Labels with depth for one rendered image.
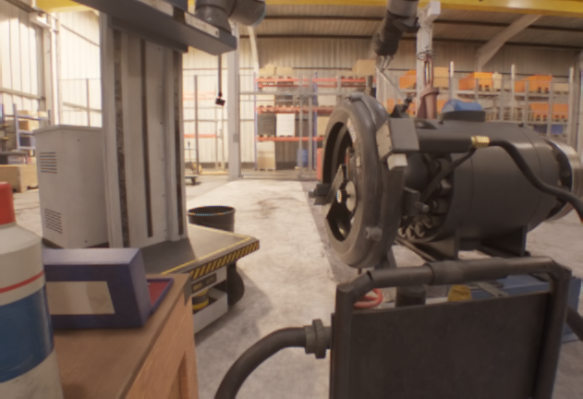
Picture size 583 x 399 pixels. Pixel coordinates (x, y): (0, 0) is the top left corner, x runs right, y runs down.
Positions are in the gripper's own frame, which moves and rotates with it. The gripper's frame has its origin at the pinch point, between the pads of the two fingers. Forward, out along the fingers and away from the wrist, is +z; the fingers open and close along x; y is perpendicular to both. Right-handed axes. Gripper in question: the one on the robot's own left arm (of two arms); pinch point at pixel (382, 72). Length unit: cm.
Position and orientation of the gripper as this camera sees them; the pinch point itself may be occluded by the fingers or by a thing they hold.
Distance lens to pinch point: 108.2
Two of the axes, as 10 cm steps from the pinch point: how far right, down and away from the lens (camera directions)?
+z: -0.9, 5.8, 8.1
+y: -3.3, -7.9, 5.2
